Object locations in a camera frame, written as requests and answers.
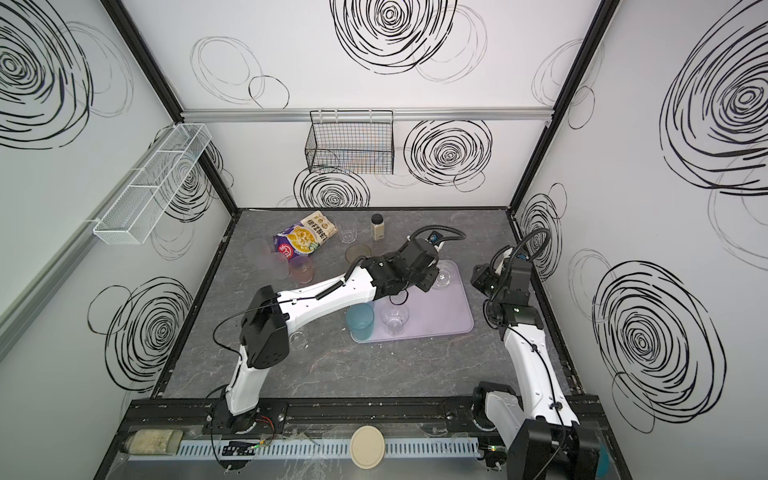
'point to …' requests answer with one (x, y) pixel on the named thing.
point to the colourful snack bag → (304, 237)
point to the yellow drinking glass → (358, 249)
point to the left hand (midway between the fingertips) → (435, 266)
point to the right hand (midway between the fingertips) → (473, 268)
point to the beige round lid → (367, 447)
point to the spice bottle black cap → (378, 227)
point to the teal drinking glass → (360, 322)
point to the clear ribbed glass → (347, 227)
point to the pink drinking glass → (302, 269)
